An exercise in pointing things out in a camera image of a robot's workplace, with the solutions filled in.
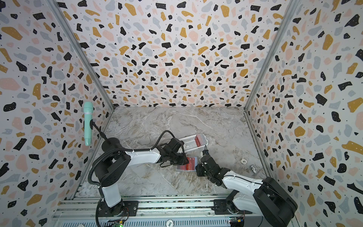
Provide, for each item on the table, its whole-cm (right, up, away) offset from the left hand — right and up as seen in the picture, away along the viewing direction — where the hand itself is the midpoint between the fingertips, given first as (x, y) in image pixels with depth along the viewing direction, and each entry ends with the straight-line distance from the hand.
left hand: (192, 162), depth 87 cm
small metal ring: (+33, -1, +5) cm, 34 cm away
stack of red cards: (+5, +13, +8) cm, 16 cm away
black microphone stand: (-57, +10, +10) cm, 59 cm away
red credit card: (-1, -3, +1) cm, 3 cm away
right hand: (+4, -4, 0) cm, 5 cm away
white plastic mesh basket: (+1, +9, +13) cm, 16 cm away
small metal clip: (+37, -4, +1) cm, 38 cm away
